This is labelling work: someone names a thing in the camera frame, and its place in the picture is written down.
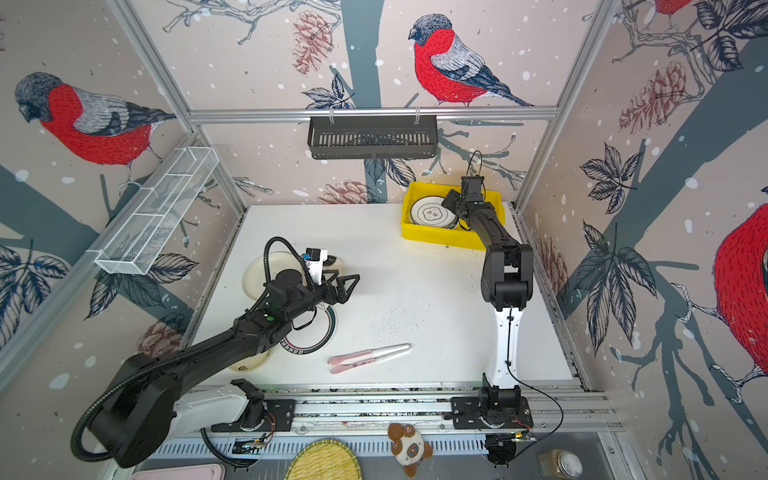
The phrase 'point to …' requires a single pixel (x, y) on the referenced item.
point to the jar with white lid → (557, 462)
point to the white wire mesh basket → (151, 219)
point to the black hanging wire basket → (341, 137)
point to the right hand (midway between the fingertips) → (452, 202)
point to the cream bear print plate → (254, 278)
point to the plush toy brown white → (408, 447)
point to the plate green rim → (311, 331)
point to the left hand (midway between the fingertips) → (347, 275)
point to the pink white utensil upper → (367, 353)
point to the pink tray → (214, 471)
